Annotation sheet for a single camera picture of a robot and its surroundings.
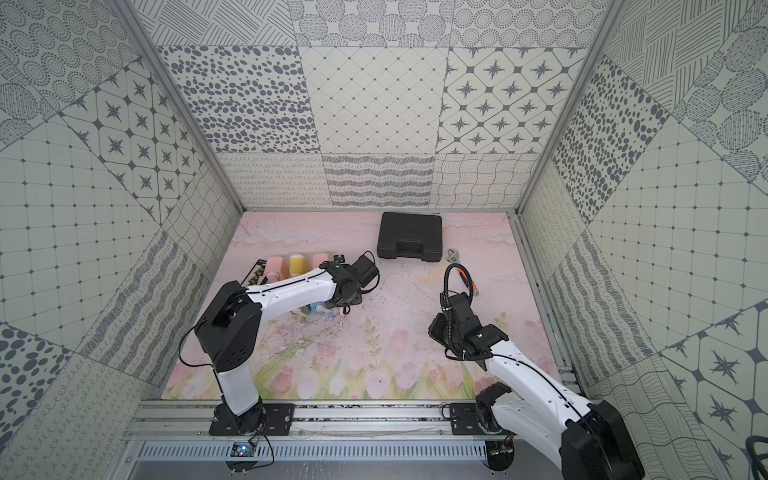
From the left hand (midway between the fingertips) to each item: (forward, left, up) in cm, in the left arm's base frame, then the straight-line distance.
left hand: (356, 300), depth 89 cm
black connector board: (+11, +37, -5) cm, 39 cm away
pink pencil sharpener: (+15, +15, +1) cm, 21 cm away
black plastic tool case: (+31, -16, -4) cm, 35 cm away
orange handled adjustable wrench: (+21, -32, -6) cm, 39 cm away
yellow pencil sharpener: (+12, +20, +2) cm, 24 cm away
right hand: (-8, -23, -2) cm, 24 cm away
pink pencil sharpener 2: (+10, +27, +2) cm, 29 cm away
